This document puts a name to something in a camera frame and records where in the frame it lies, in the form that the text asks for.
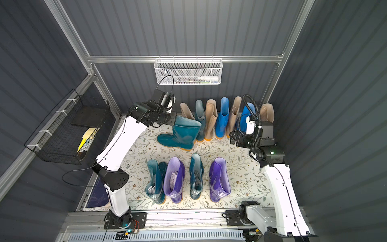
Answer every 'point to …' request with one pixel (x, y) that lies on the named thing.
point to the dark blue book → (99, 196)
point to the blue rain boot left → (222, 118)
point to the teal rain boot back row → (200, 116)
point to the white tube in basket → (208, 78)
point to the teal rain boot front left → (155, 186)
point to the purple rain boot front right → (219, 185)
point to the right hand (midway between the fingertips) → (241, 135)
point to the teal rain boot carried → (185, 131)
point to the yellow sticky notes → (85, 136)
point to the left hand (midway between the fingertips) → (175, 118)
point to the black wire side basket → (72, 128)
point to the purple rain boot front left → (174, 172)
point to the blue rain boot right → (241, 125)
